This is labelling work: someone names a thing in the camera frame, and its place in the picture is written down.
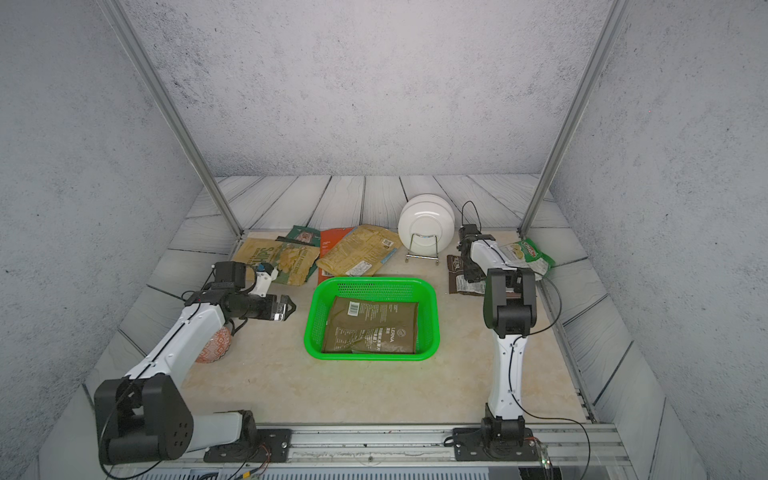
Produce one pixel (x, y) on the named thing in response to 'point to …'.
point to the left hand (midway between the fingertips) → (283, 304)
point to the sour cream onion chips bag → (293, 262)
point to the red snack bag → (329, 240)
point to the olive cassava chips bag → (371, 326)
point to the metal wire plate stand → (419, 256)
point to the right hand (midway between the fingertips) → (488, 274)
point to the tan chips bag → (361, 252)
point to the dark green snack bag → (303, 235)
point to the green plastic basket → (423, 291)
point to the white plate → (426, 224)
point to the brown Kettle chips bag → (457, 281)
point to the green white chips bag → (525, 253)
